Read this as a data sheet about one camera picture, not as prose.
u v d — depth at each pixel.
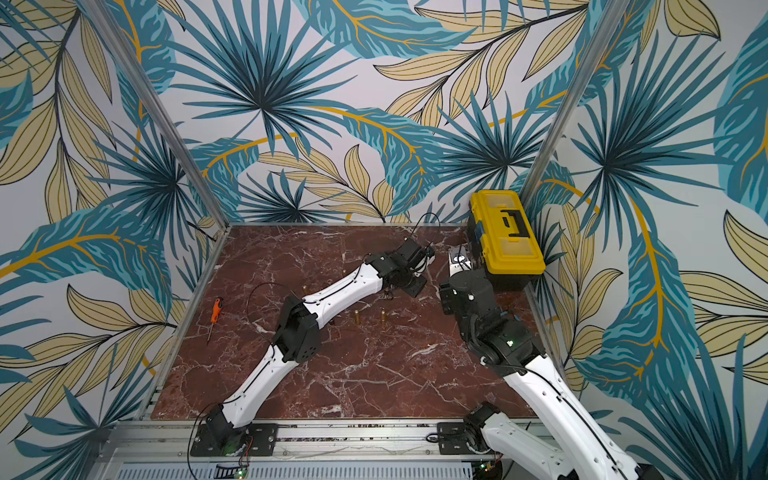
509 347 0.44
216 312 0.94
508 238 0.94
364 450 0.73
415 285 0.84
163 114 0.86
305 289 0.99
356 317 0.92
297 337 0.59
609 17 0.69
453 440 0.73
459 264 0.55
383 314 0.90
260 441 0.74
